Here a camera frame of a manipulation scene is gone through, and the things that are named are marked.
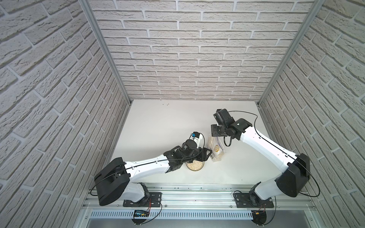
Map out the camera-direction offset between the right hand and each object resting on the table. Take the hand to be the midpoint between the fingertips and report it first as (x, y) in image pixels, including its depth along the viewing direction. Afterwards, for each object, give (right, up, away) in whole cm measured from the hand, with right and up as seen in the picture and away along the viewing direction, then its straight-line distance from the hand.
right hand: (212, 133), depth 80 cm
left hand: (-5, -6, -2) cm, 7 cm away
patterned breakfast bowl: (-9, -19, +1) cm, 21 cm away
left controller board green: (-39, -41, -8) cm, 58 cm away
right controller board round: (+23, -42, -9) cm, 49 cm away
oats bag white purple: (+2, -7, 0) cm, 7 cm away
